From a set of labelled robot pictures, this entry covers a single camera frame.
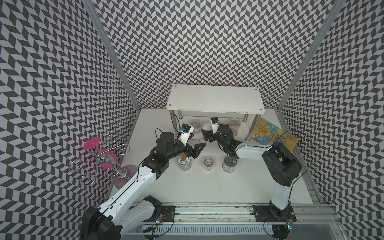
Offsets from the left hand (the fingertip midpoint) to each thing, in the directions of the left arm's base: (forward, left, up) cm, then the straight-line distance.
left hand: (198, 140), depth 73 cm
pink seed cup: (+19, +1, -12) cm, 23 cm away
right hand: (+16, -6, -12) cm, 21 cm away
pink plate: (-2, +50, +3) cm, 50 cm away
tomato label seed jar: (-4, +8, -16) cm, 18 cm away
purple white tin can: (-5, -17, -17) cm, 25 cm away
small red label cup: (-4, -6, -19) cm, 20 cm away
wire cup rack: (-12, +41, +3) cm, 43 cm away
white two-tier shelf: (+13, +2, +10) cm, 16 cm away
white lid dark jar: (+14, -5, -7) cm, 17 cm away
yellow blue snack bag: (+19, -48, -22) cm, 56 cm away
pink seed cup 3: (+21, -23, -12) cm, 34 cm away
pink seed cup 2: (+16, -23, -14) cm, 31 cm away
